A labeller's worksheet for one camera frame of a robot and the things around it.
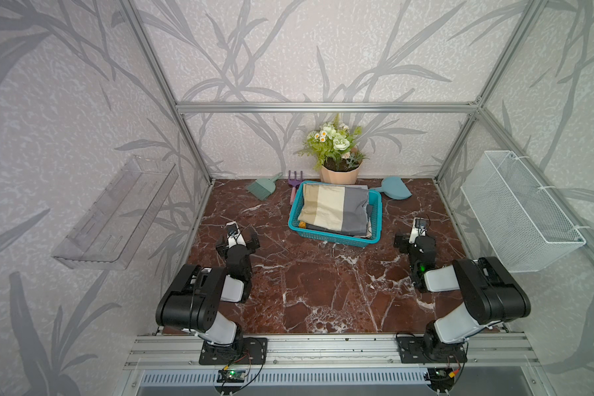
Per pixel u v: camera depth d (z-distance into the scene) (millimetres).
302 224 986
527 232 587
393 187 1192
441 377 729
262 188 1162
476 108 936
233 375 707
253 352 748
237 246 741
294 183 1185
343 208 997
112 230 682
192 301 439
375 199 1012
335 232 932
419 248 717
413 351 728
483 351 753
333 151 910
